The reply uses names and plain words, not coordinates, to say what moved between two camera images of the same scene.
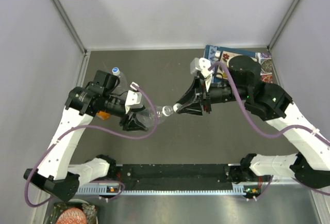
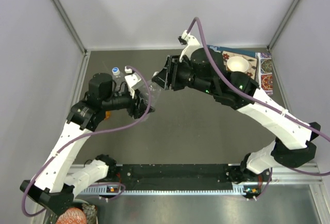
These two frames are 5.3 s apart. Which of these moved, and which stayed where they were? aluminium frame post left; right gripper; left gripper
Moved: right gripper; left gripper
Stayed: aluminium frame post left
